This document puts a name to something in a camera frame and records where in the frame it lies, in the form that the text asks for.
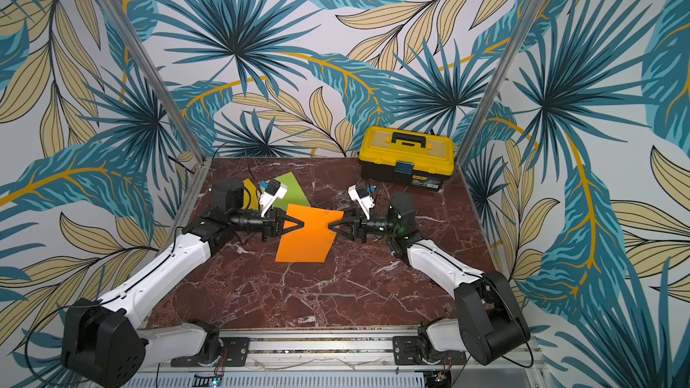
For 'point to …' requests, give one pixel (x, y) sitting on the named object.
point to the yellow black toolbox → (409, 158)
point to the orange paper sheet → (313, 242)
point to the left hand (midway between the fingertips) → (299, 228)
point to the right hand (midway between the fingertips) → (332, 223)
